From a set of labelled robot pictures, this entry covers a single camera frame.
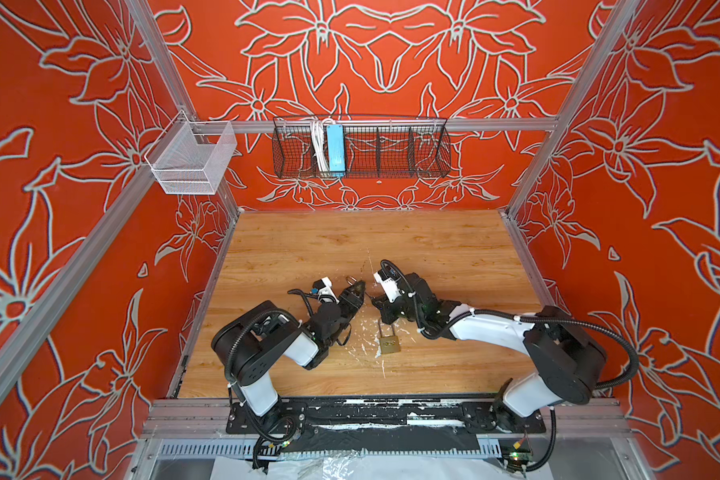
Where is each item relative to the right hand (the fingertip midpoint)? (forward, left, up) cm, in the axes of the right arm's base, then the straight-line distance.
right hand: (368, 301), depth 85 cm
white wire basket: (+40, +56, +23) cm, 72 cm away
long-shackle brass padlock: (-10, -6, -8) cm, 14 cm away
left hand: (+4, 0, +3) cm, 5 cm away
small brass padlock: (+5, +5, +3) cm, 8 cm away
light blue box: (+38, +9, +25) cm, 47 cm away
